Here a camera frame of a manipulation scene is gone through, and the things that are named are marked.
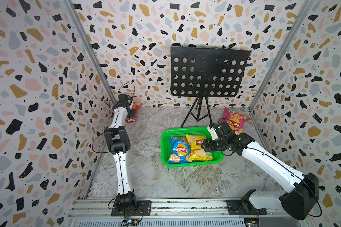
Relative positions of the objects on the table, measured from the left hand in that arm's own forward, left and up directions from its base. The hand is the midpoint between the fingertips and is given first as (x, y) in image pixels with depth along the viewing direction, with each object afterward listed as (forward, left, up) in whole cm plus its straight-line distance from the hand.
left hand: (131, 112), depth 109 cm
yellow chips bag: (-36, -47, +1) cm, 59 cm away
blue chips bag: (-34, -37, 0) cm, 50 cm away
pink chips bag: (-11, -77, +2) cm, 78 cm away
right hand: (-36, -51, +10) cm, 63 cm away
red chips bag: (+8, -2, -1) cm, 8 cm away
